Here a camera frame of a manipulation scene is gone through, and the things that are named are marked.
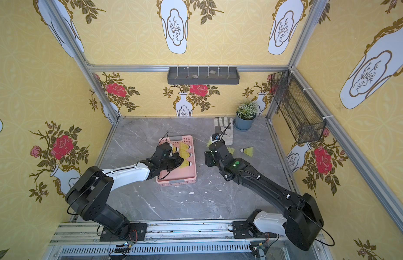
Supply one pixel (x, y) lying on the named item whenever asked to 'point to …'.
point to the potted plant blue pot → (246, 114)
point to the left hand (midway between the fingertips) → (187, 159)
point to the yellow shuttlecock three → (184, 154)
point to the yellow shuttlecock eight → (210, 142)
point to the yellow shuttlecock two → (184, 147)
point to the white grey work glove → (226, 132)
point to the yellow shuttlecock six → (248, 151)
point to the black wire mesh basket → (305, 120)
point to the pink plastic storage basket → (185, 175)
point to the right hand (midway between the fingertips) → (210, 154)
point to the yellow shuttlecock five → (185, 164)
